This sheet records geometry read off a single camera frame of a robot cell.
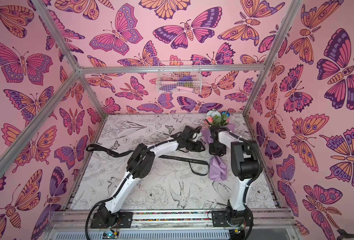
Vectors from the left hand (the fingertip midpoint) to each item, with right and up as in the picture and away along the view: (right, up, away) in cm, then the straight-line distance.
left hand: (206, 148), depth 96 cm
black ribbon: (-60, -3, +2) cm, 60 cm away
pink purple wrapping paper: (+5, -8, -10) cm, 14 cm away
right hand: (+8, -3, +2) cm, 8 cm away
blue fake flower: (+18, +24, +14) cm, 34 cm away
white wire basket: (-17, +46, 0) cm, 49 cm away
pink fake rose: (+6, +20, +17) cm, 27 cm away
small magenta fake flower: (+19, +19, +16) cm, 31 cm away
